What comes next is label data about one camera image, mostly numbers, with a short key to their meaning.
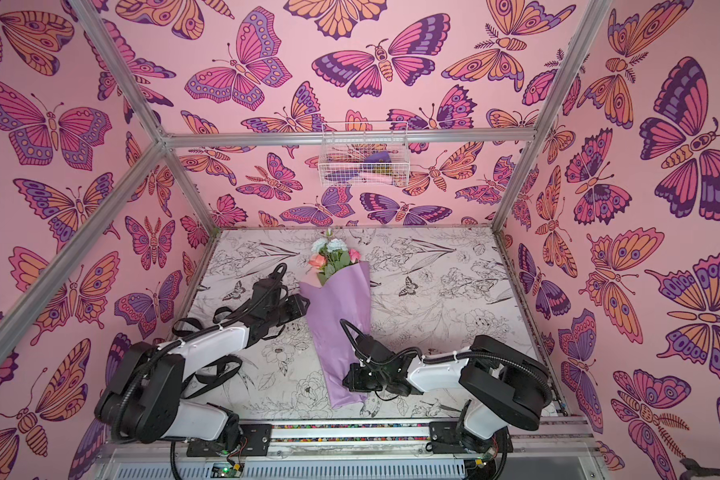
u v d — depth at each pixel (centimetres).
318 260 106
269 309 72
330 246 103
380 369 66
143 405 43
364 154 95
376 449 73
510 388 44
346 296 95
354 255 106
